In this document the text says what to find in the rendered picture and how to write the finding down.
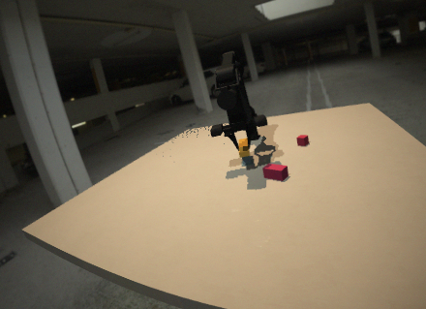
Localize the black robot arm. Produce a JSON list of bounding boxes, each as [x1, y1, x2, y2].
[[214, 51, 257, 134]]

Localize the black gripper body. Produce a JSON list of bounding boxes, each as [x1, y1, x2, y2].
[[210, 103, 268, 137]]

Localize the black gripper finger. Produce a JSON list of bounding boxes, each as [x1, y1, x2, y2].
[[247, 128, 256, 149], [225, 132, 239, 151]]

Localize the red flat bar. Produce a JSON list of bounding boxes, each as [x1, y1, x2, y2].
[[262, 164, 289, 181]]

